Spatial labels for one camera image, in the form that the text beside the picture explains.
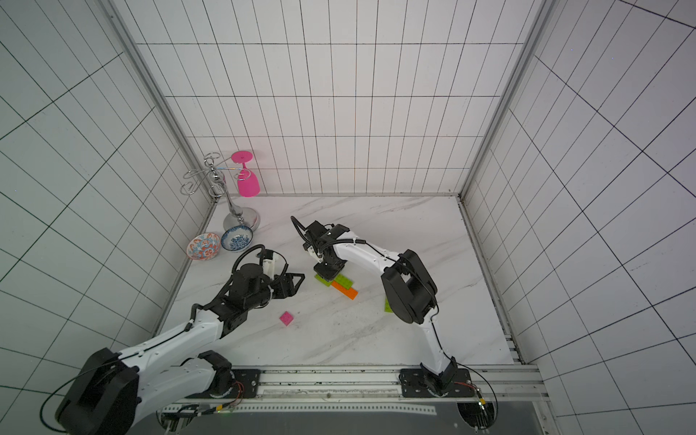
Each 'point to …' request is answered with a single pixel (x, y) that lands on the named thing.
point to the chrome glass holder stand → (241, 216)
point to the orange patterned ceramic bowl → (203, 246)
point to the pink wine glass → (247, 182)
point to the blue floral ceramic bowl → (236, 238)
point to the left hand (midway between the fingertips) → (294, 281)
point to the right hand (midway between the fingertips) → (332, 265)
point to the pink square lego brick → (286, 318)
